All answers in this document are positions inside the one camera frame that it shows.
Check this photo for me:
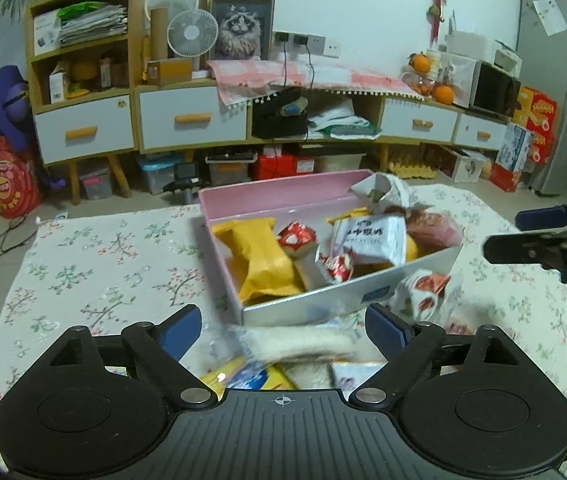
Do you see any framed cat picture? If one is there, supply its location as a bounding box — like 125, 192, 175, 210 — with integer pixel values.
200, 0, 276, 61

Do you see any white desk fan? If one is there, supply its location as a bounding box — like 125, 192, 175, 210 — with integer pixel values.
168, 9, 218, 70

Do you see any white newsprint green bag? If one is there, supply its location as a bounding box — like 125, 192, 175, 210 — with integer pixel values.
351, 172, 417, 214

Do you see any long white rice cracker pack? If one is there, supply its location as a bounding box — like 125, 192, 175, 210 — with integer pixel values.
233, 324, 356, 364

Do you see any red drum gift box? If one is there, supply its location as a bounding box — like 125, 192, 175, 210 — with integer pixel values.
0, 135, 43, 220

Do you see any yellow blue biscuit pack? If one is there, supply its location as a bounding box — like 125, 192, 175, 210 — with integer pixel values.
200, 356, 295, 399

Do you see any purple plush toy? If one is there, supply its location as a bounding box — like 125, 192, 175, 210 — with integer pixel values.
0, 65, 35, 152

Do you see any white newsprint nut bag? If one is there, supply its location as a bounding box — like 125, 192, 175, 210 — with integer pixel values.
387, 269, 463, 328

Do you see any clear plastic storage bin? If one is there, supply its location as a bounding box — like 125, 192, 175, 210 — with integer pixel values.
315, 153, 364, 172

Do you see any black microwave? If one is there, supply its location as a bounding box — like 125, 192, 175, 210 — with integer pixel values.
449, 55, 521, 120

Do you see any large yellow snack bag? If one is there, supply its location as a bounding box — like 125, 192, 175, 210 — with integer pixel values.
212, 217, 306, 304

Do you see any white text snack pack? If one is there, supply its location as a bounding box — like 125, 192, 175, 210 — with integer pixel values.
330, 212, 408, 267

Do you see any long wooden tv bench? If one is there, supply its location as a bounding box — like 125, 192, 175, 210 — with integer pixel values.
248, 84, 515, 174

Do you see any red storage box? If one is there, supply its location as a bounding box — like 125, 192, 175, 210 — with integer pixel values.
251, 154, 315, 180

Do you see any silver refrigerator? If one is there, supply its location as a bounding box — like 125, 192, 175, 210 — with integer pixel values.
517, 0, 567, 196

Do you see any pink clear pastry pack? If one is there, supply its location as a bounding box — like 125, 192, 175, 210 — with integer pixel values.
405, 209, 462, 249

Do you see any tall wooden shelf cabinet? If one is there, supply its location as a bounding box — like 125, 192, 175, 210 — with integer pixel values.
26, 0, 145, 202

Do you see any pink checked cloth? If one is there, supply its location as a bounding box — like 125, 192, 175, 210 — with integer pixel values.
208, 60, 423, 107

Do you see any low wooden drawer cabinet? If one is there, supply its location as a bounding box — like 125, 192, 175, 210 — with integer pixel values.
135, 78, 250, 154

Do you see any red shiny candy pack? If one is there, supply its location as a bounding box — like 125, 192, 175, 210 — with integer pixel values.
277, 221, 354, 292

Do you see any oranges fruit bowl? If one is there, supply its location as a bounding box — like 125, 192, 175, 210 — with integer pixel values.
401, 49, 455, 105

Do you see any pink silver cardboard box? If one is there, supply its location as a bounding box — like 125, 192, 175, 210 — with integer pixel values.
199, 170, 461, 327

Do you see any black bag on shelf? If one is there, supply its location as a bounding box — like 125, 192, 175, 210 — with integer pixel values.
252, 87, 308, 140

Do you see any floral tablecloth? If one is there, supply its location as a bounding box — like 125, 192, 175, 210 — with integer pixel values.
0, 183, 567, 480

